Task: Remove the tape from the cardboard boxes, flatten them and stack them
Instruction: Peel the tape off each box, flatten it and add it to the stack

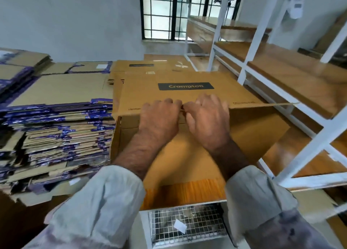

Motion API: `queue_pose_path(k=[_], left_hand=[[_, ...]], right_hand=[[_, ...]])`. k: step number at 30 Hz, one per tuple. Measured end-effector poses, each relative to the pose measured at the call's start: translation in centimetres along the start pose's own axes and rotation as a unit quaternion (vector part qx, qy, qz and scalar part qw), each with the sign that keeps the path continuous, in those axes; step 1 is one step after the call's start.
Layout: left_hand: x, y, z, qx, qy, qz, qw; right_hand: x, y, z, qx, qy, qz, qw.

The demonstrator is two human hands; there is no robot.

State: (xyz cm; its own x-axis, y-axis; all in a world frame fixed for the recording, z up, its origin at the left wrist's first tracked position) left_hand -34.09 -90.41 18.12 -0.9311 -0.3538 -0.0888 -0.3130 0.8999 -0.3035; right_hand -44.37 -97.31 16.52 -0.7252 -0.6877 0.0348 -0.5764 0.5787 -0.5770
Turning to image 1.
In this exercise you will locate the person's right hand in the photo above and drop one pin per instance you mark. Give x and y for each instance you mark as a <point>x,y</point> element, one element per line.
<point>209,121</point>

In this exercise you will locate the person's right forearm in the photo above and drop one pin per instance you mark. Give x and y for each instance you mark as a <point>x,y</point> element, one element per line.
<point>230,159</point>

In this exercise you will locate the person's left hand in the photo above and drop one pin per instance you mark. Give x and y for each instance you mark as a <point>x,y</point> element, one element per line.
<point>160,121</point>

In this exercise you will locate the white metal shelf rack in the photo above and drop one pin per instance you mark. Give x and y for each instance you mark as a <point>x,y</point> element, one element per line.
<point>320,135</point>

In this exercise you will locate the person's light grey shirt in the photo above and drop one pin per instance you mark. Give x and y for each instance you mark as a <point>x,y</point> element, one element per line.
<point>92,213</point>

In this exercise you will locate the wooden table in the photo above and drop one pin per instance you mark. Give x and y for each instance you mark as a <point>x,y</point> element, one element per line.
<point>184,194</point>

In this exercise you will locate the person's left forearm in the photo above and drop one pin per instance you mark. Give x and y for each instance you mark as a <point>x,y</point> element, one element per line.
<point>138,156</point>

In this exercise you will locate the black framed window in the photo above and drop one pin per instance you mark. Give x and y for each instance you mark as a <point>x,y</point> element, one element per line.
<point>157,10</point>

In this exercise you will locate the white wall device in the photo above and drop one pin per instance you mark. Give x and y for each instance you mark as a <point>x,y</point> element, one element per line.
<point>295,7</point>

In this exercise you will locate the white paper tag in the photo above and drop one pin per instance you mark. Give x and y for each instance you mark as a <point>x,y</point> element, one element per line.
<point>179,226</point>

